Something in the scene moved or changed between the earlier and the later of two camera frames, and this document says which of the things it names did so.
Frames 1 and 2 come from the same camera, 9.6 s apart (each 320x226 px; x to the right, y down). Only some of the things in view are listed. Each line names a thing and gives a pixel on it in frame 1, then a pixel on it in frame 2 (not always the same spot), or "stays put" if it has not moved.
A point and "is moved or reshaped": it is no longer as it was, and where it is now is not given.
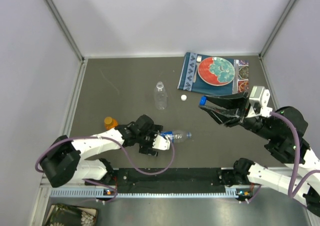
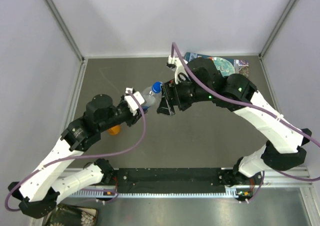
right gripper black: [229, 116] → [171, 92]
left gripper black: [153, 130] → [133, 119]
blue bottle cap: [203, 100] is moved or reshaped
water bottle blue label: [167, 133] → [151, 99]
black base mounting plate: [168, 180] stays put
